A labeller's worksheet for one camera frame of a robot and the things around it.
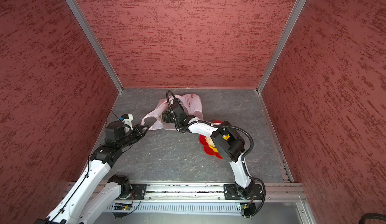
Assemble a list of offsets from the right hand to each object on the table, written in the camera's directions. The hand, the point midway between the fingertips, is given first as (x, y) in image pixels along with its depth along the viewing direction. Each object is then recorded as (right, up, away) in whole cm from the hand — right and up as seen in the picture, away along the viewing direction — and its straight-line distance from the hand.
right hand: (165, 118), depth 91 cm
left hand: (-5, -5, -13) cm, 15 cm away
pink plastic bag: (-4, -1, -11) cm, 12 cm away
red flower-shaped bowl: (+24, -14, -2) cm, 28 cm away
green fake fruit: (0, +2, -7) cm, 7 cm away
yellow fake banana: (+30, -18, -5) cm, 35 cm away
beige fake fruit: (+27, -14, -4) cm, 31 cm away
